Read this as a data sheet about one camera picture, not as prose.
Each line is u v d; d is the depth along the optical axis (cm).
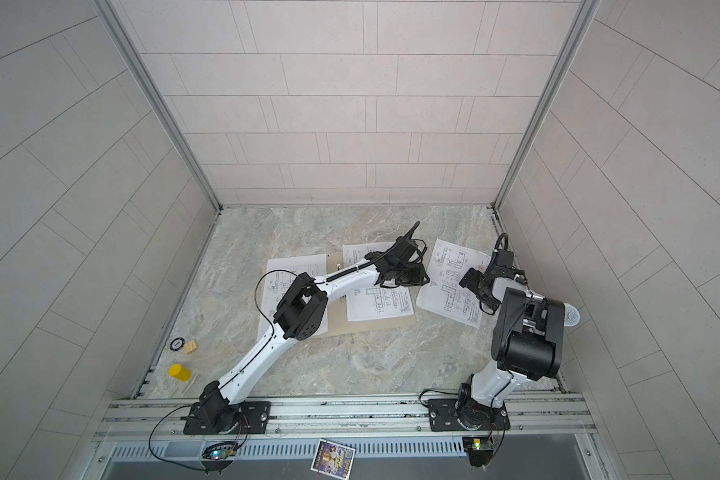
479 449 68
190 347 81
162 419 71
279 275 61
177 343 82
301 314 62
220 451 64
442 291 94
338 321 85
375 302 91
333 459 65
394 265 79
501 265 74
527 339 46
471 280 85
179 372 73
